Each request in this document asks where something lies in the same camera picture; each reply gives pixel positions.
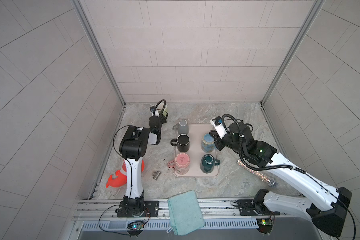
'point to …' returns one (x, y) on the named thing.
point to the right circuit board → (264, 225)
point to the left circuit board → (135, 225)
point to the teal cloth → (185, 213)
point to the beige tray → (195, 152)
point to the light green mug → (163, 114)
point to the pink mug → (181, 163)
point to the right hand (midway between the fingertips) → (209, 133)
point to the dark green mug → (208, 163)
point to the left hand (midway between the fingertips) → (162, 107)
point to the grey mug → (182, 127)
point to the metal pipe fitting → (156, 174)
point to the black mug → (182, 142)
